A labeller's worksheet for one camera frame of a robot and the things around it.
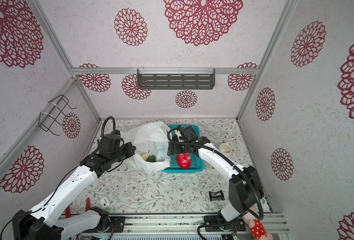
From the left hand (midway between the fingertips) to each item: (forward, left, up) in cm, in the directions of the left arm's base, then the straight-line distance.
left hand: (136, 149), depth 79 cm
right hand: (+5, -21, -3) cm, 22 cm away
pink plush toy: (-34, -57, -12) cm, 67 cm away
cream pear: (+5, -2, -15) cm, 16 cm away
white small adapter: (-21, +17, -18) cm, 33 cm away
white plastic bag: (+9, -8, -1) cm, 12 cm away
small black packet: (-19, -43, -18) cm, 50 cm away
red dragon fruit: (-1, -26, -11) cm, 28 cm away
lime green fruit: (+1, -6, -12) cm, 14 cm away
